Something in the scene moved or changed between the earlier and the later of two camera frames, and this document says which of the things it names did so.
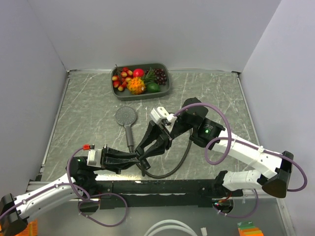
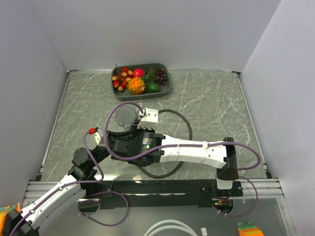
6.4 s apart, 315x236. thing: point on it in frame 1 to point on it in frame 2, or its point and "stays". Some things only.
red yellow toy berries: [122, 77] stays
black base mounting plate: [135, 193] stays
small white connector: [204, 231] stays
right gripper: [163, 142] to [146, 130]
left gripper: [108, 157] to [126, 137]
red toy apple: [138, 73] stays
